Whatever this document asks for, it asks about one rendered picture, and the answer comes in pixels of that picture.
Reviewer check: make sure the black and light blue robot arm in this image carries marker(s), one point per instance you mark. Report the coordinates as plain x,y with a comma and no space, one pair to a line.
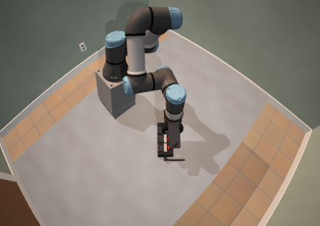
133,43

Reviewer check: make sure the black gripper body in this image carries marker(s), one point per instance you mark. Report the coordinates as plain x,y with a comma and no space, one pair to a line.
166,119

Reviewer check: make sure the black power strip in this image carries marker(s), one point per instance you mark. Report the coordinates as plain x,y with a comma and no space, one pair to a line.
162,145

